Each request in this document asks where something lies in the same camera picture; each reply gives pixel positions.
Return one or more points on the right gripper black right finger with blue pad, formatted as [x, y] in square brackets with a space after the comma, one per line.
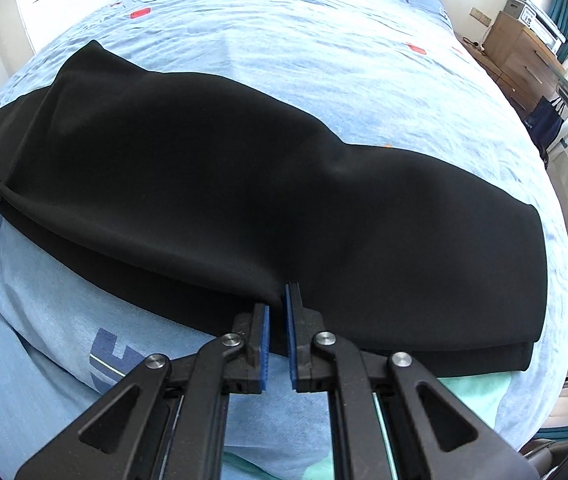
[310, 345]

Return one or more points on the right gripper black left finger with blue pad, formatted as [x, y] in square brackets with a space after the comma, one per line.
[247, 348]

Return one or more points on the black pants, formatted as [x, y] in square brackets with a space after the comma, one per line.
[195, 197]

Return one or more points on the blue patterned bed sheet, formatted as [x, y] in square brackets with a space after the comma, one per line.
[376, 72]

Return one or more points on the dark blue bag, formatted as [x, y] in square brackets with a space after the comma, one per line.
[543, 124]

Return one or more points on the wooden drawer dresser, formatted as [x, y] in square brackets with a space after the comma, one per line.
[528, 70]

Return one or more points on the white printer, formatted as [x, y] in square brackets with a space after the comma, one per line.
[526, 12]

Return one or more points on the teal curtain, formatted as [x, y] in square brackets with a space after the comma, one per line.
[558, 13]

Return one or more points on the wall socket plate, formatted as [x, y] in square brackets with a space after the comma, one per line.
[479, 16]

